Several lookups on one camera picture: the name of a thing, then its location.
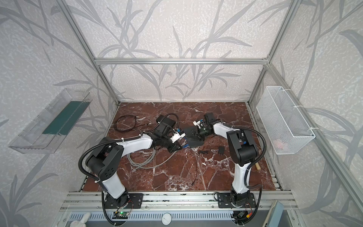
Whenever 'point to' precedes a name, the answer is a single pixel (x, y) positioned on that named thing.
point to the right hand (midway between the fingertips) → (188, 133)
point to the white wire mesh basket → (284, 128)
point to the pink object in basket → (279, 144)
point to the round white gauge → (166, 218)
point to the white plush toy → (81, 223)
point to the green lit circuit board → (120, 215)
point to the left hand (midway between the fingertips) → (182, 143)
